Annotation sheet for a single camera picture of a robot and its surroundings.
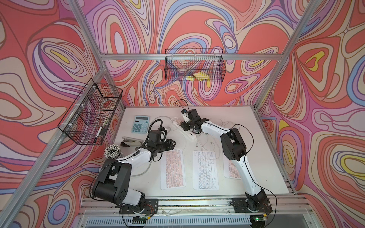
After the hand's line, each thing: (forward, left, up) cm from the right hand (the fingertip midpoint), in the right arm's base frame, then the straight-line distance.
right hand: (184, 127), depth 106 cm
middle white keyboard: (-36, -11, -1) cm, 38 cm away
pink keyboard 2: (-33, -27, -2) cm, 43 cm away
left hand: (-18, +6, +6) cm, 20 cm away
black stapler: (-10, +41, +1) cm, 43 cm away
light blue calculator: (+2, +33, +3) cm, 33 cm away
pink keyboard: (-32, +9, -1) cm, 33 cm away
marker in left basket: (-21, +45, +26) cm, 56 cm away
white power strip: (-8, -4, +2) cm, 9 cm away
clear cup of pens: (-28, +38, +18) cm, 51 cm away
